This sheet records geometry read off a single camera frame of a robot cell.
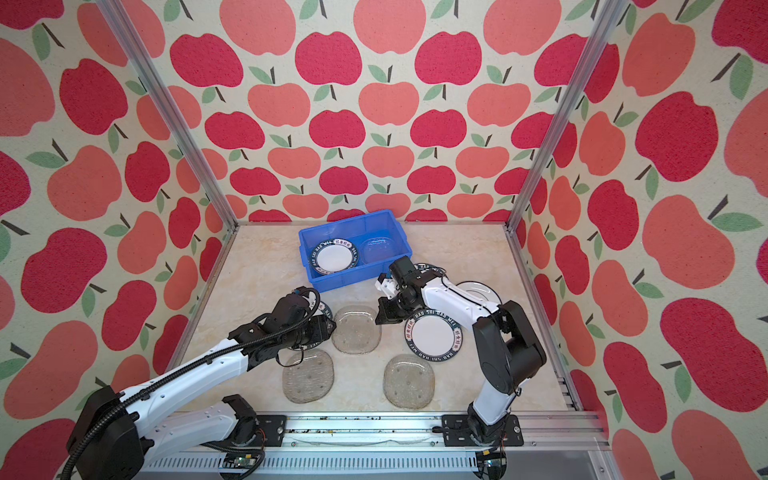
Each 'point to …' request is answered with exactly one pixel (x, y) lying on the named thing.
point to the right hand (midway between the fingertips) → (383, 319)
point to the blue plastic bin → (357, 229)
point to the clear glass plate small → (409, 381)
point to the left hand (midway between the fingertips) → (336, 329)
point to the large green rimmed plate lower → (480, 290)
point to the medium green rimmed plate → (334, 256)
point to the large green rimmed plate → (433, 335)
